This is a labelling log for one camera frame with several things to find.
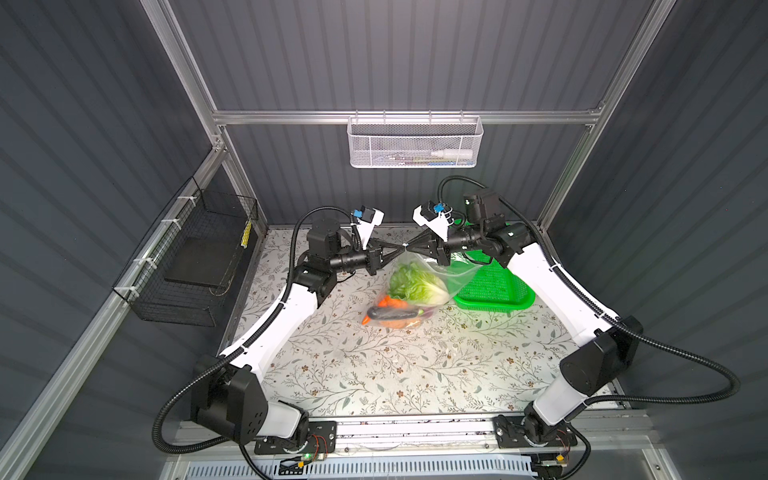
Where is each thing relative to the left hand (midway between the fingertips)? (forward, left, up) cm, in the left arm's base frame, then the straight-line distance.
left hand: (403, 248), depth 70 cm
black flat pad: (+2, +49, -4) cm, 49 cm away
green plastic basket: (+9, -32, -32) cm, 46 cm away
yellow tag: (+13, +43, -7) cm, 46 cm away
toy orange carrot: (0, +4, -24) cm, 24 cm away
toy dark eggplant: (-5, +3, -22) cm, 23 cm away
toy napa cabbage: (-3, -4, -12) cm, 13 cm away
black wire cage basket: (+17, +55, -2) cm, 57 cm away
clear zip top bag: (-3, -12, -8) cm, 15 cm away
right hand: (+1, -2, -1) cm, 3 cm away
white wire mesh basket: (+69, -11, -11) cm, 71 cm away
